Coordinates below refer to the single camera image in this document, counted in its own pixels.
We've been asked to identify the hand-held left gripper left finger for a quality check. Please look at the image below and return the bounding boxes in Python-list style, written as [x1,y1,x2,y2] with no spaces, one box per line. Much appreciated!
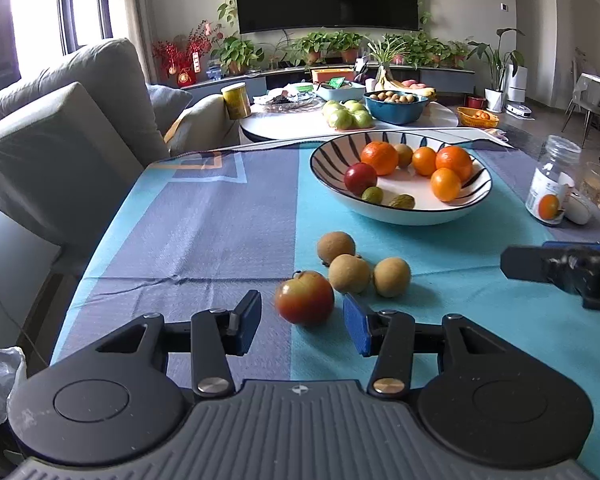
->
[92,290,263,401]

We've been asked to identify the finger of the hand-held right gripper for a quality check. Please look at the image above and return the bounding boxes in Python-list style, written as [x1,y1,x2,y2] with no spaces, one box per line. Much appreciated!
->
[500,246,548,282]
[542,241,600,251]

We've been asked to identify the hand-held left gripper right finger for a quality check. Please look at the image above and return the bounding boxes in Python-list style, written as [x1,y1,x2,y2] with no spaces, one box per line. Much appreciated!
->
[342,292,511,401]

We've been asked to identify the red apple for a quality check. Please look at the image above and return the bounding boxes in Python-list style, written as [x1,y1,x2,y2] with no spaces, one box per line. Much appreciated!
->
[344,162,378,195]
[274,270,335,327]

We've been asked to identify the white blue-striped bowl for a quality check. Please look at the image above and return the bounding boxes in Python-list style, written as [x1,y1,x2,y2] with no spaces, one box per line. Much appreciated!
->
[309,130,494,226]

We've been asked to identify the pile of small brown fruits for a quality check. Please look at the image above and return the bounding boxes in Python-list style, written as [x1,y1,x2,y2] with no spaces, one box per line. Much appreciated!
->
[369,90,423,105]

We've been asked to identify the white egg-shaped case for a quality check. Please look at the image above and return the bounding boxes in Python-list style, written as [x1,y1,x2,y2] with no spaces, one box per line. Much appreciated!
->
[564,192,595,225]

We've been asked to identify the clear jar with orange label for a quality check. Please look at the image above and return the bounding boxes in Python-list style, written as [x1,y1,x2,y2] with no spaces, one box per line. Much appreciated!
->
[525,135,582,226]

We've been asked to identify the clear glass cup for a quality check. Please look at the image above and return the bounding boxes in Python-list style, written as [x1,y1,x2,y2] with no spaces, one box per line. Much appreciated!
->
[579,161,600,211]

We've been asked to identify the blue patterned tablecloth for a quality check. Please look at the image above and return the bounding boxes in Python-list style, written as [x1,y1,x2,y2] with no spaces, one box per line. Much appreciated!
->
[50,127,600,480]

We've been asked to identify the dark round coffee table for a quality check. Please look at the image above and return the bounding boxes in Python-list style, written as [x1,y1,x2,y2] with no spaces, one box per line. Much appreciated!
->
[455,119,553,161]

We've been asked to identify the dining chair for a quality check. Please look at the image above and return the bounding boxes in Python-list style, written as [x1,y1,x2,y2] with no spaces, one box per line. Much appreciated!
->
[565,77,600,133]

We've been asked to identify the orange basket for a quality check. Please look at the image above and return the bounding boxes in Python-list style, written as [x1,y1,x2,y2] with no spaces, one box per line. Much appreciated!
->
[456,106,501,128]

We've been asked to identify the grey television cabinet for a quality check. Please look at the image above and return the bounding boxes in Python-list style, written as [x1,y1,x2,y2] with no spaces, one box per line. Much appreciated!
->
[182,62,476,106]

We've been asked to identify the blue bowl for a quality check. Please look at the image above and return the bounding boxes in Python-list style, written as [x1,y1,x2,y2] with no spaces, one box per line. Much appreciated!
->
[363,91,429,126]

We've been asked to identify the tall plant in white pot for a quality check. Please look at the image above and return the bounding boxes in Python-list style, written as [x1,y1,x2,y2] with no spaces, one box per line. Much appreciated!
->
[467,28,526,112]

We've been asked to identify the beige cushion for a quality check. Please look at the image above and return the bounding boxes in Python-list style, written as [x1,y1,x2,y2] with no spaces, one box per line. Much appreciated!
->
[164,94,241,157]

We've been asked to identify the white round coffee table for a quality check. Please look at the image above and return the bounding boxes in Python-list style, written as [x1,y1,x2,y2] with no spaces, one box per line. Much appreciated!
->
[239,97,460,142]

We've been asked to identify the bunch of bananas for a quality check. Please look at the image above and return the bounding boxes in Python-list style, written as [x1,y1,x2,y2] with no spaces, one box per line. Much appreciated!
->
[377,76,437,99]

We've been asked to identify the potted green plant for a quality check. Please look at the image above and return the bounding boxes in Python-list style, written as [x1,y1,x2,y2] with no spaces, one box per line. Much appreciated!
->
[212,35,263,75]
[330,31,368,63]
[446,40,473,68]
[397,32,448,68]
[290,32,331,65]

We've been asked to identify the yellow can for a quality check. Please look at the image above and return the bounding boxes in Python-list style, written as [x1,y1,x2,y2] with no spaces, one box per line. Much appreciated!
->
[221,82,252,120]

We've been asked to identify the blue-grey cushion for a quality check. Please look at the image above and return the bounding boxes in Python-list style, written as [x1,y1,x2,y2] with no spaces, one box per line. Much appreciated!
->
[147,85,193,133]

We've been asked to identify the light blue dish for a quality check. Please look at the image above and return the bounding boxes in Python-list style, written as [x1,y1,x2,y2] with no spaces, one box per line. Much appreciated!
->
[316,82,367,102]

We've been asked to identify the spider plant in vase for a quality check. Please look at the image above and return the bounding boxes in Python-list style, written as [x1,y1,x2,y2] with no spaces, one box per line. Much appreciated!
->
[367,37,407,88]

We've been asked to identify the orange box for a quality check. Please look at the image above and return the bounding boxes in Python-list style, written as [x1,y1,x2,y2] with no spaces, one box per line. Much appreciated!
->
[311,67,355,84]

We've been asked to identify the grey sofa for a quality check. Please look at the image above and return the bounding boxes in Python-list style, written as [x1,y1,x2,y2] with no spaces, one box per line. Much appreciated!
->
[0,37,231,281]

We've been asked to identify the clear plastic bag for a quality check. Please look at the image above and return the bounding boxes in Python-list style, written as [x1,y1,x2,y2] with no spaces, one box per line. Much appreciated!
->
[0,346,28,461]

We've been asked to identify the red decorative branches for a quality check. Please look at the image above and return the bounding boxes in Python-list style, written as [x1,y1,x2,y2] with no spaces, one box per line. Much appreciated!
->
[152,21,217,86]

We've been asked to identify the light curtain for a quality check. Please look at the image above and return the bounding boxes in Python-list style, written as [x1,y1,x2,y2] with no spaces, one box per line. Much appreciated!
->
[107,0,153,86]

